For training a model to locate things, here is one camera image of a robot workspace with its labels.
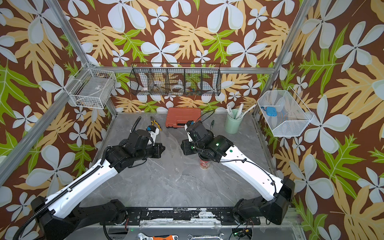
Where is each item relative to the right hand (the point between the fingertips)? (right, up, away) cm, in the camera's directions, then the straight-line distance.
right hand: (182, 145), depth 72 cm
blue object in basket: (+51, +19, +15) cm, 56 cm away
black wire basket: (-6, +41, +26) cm, 49 cm away
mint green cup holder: (+33, +10, +31) cm, 46 cm away
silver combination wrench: (+4, -43, -3) cm, 43 cm away
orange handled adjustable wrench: (-18, -42, -3) cm, 46 cm away
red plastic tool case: (-6, +17, +40) cm, 44 cm away
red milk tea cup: (+12, -13, +12) cm, 21 cm away
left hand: (-8, -1, +2) cm, 8 cm away
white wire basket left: (-54, +32, +15) cm, 65 cm away
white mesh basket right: (+58, +16, +11) cm, 62 cm away
